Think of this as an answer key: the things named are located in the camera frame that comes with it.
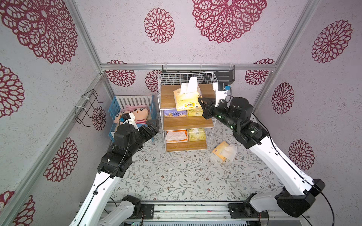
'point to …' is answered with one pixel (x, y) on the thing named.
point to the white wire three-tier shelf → (185, 128)
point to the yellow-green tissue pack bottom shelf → (197, 134)
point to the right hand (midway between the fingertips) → (201, 99)
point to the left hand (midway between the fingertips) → (153, 125)
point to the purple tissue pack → (174, 113)
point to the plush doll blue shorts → (141, 112)
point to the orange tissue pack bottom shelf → (176, 136)
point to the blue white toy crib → (119, 101)
